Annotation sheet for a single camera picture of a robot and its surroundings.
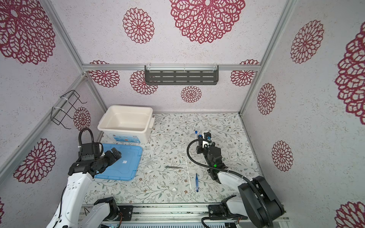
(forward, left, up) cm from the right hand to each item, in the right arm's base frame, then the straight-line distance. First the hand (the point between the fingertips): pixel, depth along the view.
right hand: (201, 134), depth 83 cm
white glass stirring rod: (-16, +7, -19) cm, 26 cm away
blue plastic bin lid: (-14, +47, -19) cm, 53 cm away
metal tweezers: (-12, +19, -19) cm, 29 cm away
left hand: (-15, +48, -5) cm, 51 cm away
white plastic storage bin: (+21, +56, -16) cm, 62 cm away
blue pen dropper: (-22, +2, -18) cm, 28 cm away
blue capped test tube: (+4, +3, -5) cm, 7 cm away
